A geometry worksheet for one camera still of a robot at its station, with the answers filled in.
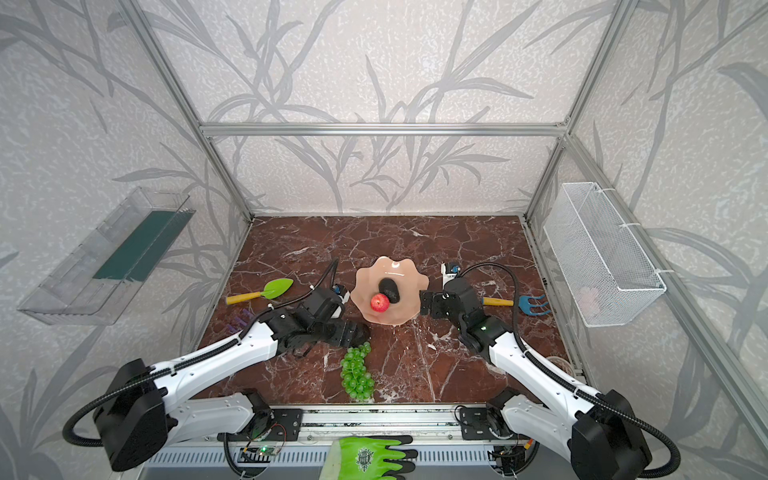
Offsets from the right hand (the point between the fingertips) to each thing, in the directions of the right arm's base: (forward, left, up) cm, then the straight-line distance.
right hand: (436, 281), depth 84 cm
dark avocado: (+5, +14, -12) cm, 19 cm away
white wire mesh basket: (-11, -33, +20) cm, 40 cm away
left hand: (-9, +24, -6) cm, 26 cm away
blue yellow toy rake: (+1, -30, -15) cm, 34 cm away
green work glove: (-40, +17, -12) cm, 45 cm away
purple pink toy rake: (-5, +60, -14) cm, 62 cm away
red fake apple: (-2, +16, -9) cm, 19 cm away
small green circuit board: (-38, +42, -14) cm, 58 cm away
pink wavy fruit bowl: (+7, +8, -11) cm, 15 cm away
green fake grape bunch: (-24, +22, -11) cm, 34 cm away
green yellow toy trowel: (+7, +55, -16) cm, 57 cm away
